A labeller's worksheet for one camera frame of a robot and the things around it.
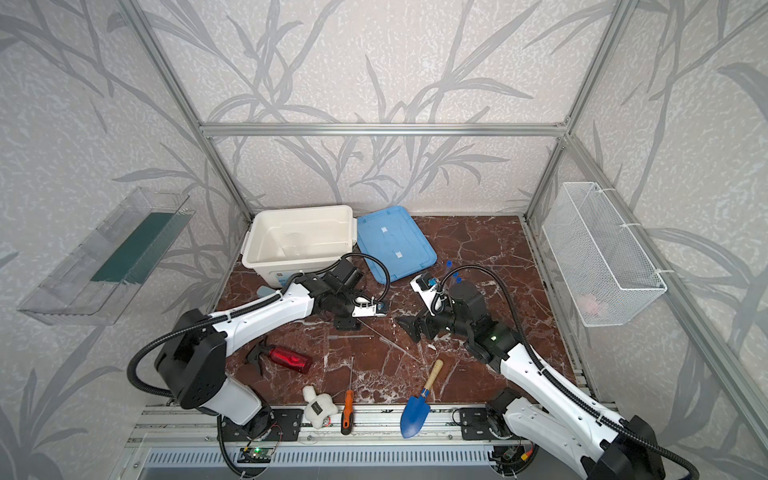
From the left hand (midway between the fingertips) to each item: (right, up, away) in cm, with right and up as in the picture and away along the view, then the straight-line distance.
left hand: (364, 301), depth 86 cm
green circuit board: (-24, -34, -15) cm, 45 cm away
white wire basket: (+54, +12, -25) cm, 60 cm away
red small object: (-21, -14, -5) cm, 26 cm away
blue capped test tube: (+28, +9, +23) cm, 37 cm away
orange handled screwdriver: (-2, -26, -13) cm, 29 cm away
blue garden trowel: (+14, -25, -11) cm, 31 cm away
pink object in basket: (+58, +2, -14) cm, 60 cm away
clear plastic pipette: (-10, -11, +2) cm, 15 cm away
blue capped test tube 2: (+24, +9, -22) cm, 33 cm away
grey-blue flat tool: (-33, +2, +7) cm, 34 cm away
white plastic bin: (-31, +17, +17) cm, 39 cm away
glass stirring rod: (+7, -12, +1) cm, 14 cm away
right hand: (+13, +3, -11) cm, 18 cm away
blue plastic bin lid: (+7, +20, +27) cm, 34 cm away
